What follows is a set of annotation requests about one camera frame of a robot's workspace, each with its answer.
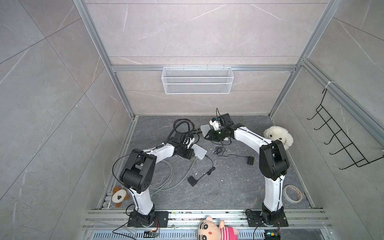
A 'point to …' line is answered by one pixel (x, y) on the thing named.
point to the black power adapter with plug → (220, 150)
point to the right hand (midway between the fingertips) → (206, 136)
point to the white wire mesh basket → (197, 80)
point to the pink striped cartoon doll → (209, 229)
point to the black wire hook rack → (348, 145)
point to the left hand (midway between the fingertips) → (191, 150)
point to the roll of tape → (289, 199)
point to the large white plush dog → (275, 133)
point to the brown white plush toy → (119, 195)
